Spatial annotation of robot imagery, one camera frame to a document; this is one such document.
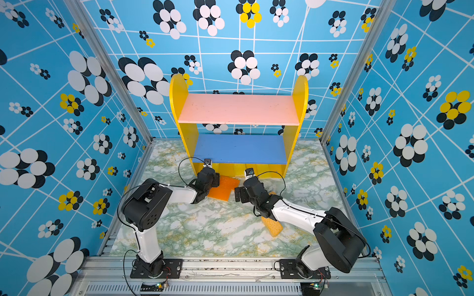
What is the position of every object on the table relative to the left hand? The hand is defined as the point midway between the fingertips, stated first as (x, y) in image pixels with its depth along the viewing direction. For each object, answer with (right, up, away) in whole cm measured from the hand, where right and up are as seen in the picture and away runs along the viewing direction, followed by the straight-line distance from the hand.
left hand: (215, 172), depth 100 cm
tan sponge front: (+30, -23, -18) cm, 42 cm away
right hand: (+17, -6, -13) cm, 22 cm away
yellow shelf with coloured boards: (+13, +25, +20) cm, 35 cm away
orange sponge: (+5, -4, -1) cm, 6 cm away
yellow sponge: (+13, +1, +2) cm, 13 cm away
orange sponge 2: (+5, -10, -4) cm, 12 cm away
